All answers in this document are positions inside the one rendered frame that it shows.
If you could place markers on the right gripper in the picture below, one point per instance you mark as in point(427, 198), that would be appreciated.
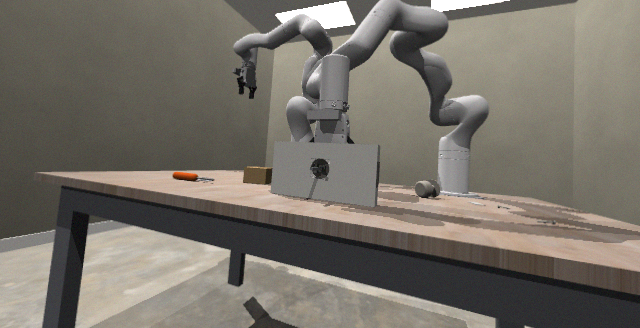
point(248, 78)

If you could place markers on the black door knob with metal spindle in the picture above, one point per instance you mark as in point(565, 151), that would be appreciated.
point(320, 174)

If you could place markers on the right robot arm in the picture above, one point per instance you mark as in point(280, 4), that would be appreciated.
point(313, 31)

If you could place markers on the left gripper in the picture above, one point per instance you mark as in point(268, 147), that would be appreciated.
point(333, 131)

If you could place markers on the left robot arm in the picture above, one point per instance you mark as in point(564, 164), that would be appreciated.
point(330, 82)

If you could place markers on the orange-handled screwdriver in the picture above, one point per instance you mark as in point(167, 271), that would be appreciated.
point(188, 176)

